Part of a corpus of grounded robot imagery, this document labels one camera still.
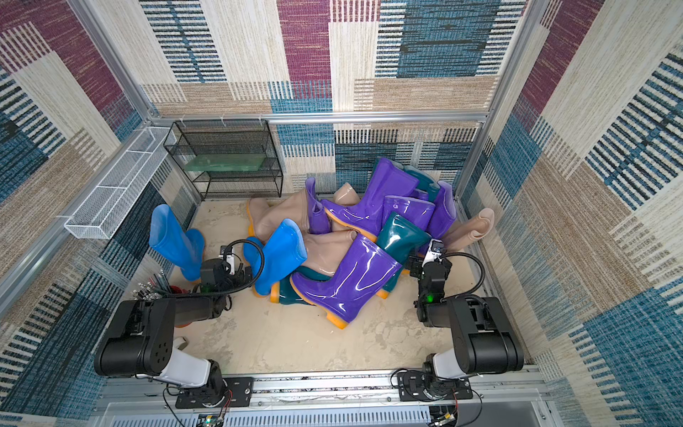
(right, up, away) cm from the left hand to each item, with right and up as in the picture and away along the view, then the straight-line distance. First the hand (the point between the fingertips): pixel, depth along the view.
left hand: (237, 266), depth 96 cm
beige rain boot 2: (+7, +16, +6) cm, 19 cm away
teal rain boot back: (+65, +29, -4) cm, 71 cm away
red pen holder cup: (-12, -5, -14) cm, 19 cm away
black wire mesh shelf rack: (-5, +48, +6) cm, 49 cm away
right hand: (+67, +4, -3) cm, 67 cm away
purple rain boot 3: (+30, +16, -11) cm, 36 cm away
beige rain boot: (+32, +7, -5) cm, 33 cm away
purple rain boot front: (+45, +1, -11) cm, 46 cm away
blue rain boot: (+19, +8, -13) cm, 24 cm away
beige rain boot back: (+39, +25, +2) cm, 46 cm away
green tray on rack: (-5, +37, +2) cm, 38 cm away
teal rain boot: (+57, +10, -4) cm, 58 cm away
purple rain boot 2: (+62, +19, -9) cm, 66 cm away
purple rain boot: (+67, +19, -16) cm, 72 cm away
